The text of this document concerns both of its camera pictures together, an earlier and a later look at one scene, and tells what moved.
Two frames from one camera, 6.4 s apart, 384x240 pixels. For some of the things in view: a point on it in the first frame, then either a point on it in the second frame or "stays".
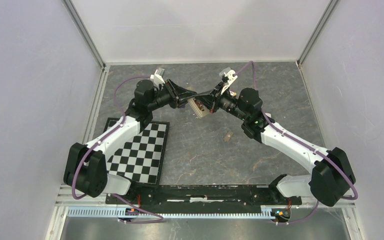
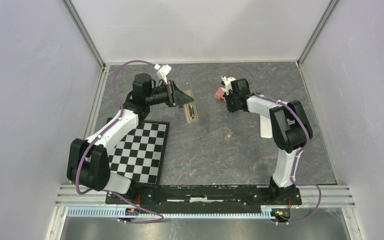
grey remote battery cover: [228, 136] stays
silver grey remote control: [200, 110] to [190, 110]
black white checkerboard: [143, 159] stays
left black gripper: [178, 95] stays
